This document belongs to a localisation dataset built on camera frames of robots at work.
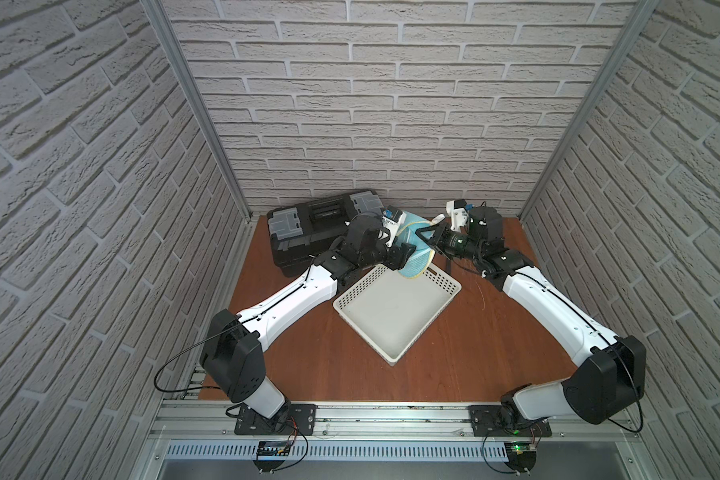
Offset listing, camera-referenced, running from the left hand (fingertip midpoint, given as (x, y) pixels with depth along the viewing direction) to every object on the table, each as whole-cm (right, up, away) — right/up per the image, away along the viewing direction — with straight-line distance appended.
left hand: (411, 239), depth 76 cm
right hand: (+2, +2, 0) cm, 3 cm away
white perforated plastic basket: (-5, -23, +16) cm, 28 cm away
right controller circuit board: (+26, -53, -6) cm, 59 cm away
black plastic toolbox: (-33, +2, +15) cm, 37 cm away
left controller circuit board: (-35, -53, -5) cm, 64 cm away
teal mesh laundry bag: (+2, -5, -4) cm, 6 cm away
